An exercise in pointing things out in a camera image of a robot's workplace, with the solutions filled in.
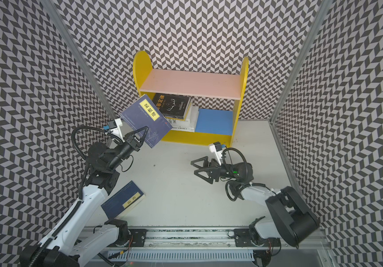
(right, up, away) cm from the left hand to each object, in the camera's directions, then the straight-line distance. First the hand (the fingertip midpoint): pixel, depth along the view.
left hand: (148, 129), depth 67 cm
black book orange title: (+6, +14, +24) cm, 28 cm away
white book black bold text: (+15, +4, +27) cm, 31 cm away
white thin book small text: (+14, +1, +27) cm, 30 cm away
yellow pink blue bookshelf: (+29, +2, +31) cm, 43 cm away
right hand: (+18, -17, -2) cm, 25 cm away
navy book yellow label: (-17, -35, +14) cm, 42 cm away
